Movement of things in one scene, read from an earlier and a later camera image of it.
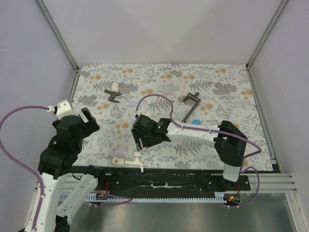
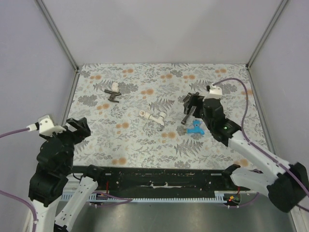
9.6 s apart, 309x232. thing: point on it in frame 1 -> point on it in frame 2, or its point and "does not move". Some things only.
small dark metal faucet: x=113 y=94 does not move
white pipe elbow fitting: x=120 y=162 -> x=143 y=113
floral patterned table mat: x=201 y=94 does not move
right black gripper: x=140 y=133 -> x=193 y=104
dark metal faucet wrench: x=194 y=97 does not move
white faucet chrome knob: x=137 y=161 -> x=159 y=119
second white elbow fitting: x=115 y=88 does not move
